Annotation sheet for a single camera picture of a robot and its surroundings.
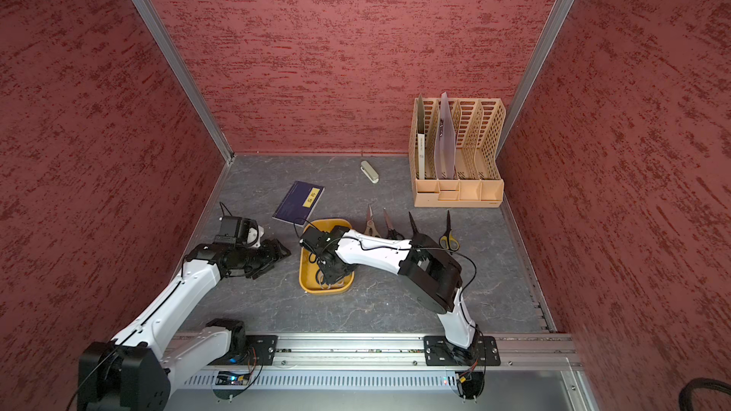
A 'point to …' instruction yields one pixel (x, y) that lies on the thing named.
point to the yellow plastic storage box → (308, 277)
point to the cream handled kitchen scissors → (370, 224)
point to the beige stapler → (369, 172)
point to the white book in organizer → (421, 140)
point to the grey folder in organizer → (444, 143)
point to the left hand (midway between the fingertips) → (282, 264)
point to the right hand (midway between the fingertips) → (342, 275)
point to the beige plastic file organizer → (480, 127)
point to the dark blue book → (298, 205)
